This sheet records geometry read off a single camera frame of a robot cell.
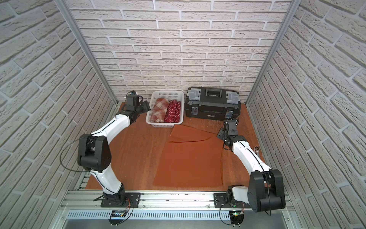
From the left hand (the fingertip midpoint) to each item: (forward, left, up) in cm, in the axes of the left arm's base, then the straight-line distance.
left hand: (148, 102), depth 93 cm
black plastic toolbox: (+2, -46, -3) cm, 46 cm away
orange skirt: (-30, -29, -20) cm, 46 cm away
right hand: (-19, -50, -8) cm, 54 cm away
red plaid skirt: (+3, -6, -11) cm, 13 cm away
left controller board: (-60, +10, -23) cm, 65 cm away
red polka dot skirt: (+2, -16, -14) cm, 21 cm away
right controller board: (-62, -51, -19) cm, 83 cm away
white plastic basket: (+22, -13, -13) cm, 28 cm away
